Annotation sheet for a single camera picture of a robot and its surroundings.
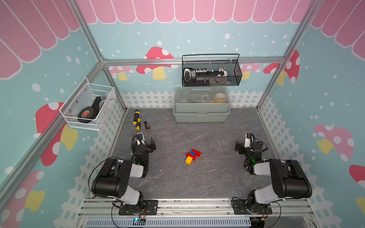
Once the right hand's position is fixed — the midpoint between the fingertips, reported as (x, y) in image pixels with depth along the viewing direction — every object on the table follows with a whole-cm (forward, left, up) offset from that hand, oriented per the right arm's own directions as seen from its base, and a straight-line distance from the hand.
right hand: (244, 140), depth 94 cm
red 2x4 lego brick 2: (-7, +31, -5) cm, 32 cm away
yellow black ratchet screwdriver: (+22, +78, -4) cm, 81 cm away
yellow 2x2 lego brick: (-12, +37, -4) cm, 39 cm away
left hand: (-1, +66, +2) cm, 66 cm away
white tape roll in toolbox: (+33, +12, +10) cm, 37 cm away
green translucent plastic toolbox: (+26, +25, +9) cm, 37 cm away
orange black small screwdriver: (+15, +68, -2) cm, 70 cm away
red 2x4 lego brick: (-8, +37, -3) cm, 38 cm away
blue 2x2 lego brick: (-8, +34, -3) cm, 35 cm away
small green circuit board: (-43, +64, -8) cm, 78 cm away
